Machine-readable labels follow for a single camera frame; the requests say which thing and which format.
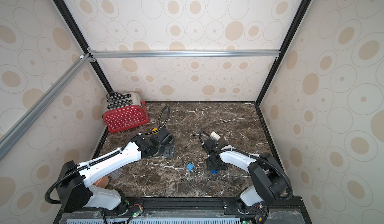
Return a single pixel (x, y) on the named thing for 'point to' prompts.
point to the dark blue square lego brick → (214, 172)
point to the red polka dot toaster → (124, 111)
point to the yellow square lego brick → (154, 129)
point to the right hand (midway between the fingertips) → (219, 167)
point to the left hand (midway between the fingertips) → (170, 149)
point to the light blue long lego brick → (190, 166)
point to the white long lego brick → (215, 136)
